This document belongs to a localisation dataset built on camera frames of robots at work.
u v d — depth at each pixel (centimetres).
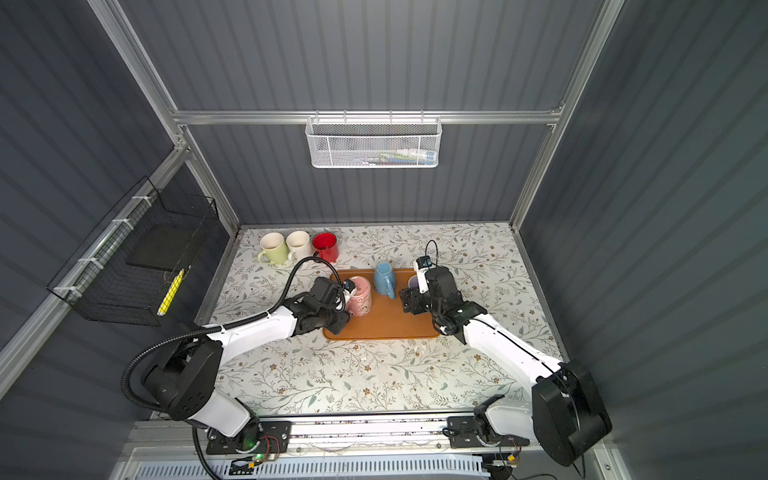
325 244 109
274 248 102
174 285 70
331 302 74
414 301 75
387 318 97
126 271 72
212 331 49
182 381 45
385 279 94
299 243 107
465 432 72
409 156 91
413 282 94
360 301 87
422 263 74
